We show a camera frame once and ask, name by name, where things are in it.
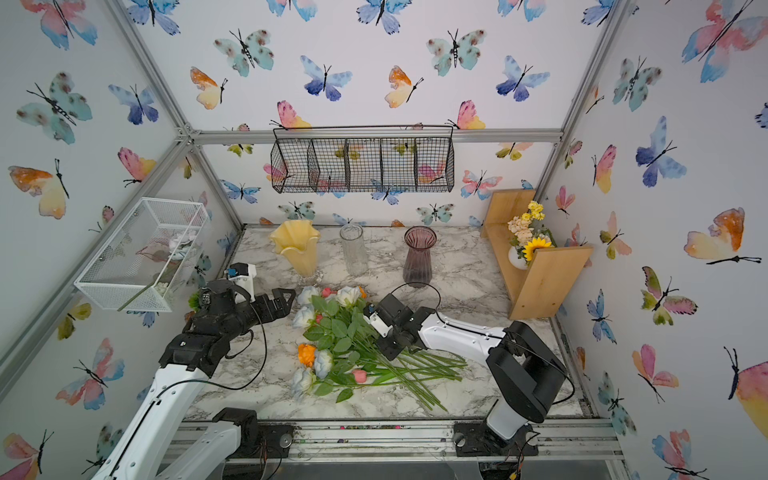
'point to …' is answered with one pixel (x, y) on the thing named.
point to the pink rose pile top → (326, 292)
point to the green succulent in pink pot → (195, 302)
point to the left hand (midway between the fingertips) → (284, 292)
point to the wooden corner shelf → (540, 290)
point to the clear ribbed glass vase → (354, 249)
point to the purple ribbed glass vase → (417, 264)
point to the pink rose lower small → (360, 376)
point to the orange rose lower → (307, 354)
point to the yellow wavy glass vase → (297, 241)
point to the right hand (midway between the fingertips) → (386, 340)
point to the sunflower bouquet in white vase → (530, 234)
